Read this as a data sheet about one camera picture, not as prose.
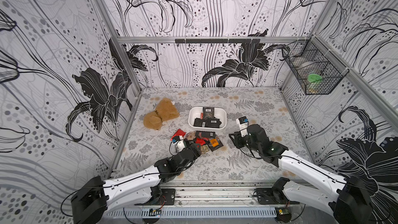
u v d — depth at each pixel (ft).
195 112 3.30
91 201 1.35
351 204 1.27
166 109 3.11
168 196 2.41
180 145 2.40
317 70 2.61
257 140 1.96
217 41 3.02
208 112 3.29
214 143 2.91
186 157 1.95
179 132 3.13
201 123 3.21
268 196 2.35
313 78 2.58
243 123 2.27
